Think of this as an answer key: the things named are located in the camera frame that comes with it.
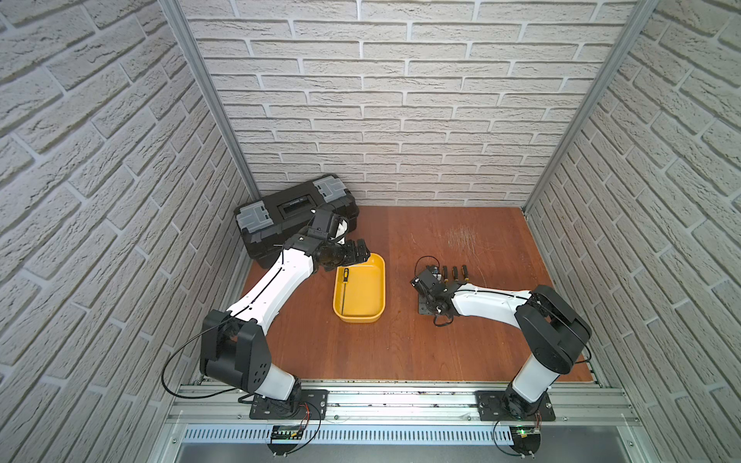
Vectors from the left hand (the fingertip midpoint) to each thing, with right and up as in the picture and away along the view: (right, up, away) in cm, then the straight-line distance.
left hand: (362, 251), depth 83 cm
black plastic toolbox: (-32, +8, +8) cm, 34 cm away
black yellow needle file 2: (+35, -8, +17) cm, 40 cm away
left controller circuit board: (-19, -47, -12) cm, 52 cm away
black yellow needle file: (-7, -11, +14) cm, 19 cm away
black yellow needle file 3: (+32, -9, +17) cm, 37 cm away
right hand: (+22, -18, +10) cm, 30 cm away
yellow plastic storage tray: (-2, -14, +11) cm, 18 cm away
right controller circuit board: (+42, -47, -13) cm, 64 cm away
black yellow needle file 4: (+28, -9, +16) cm, 34 cm away
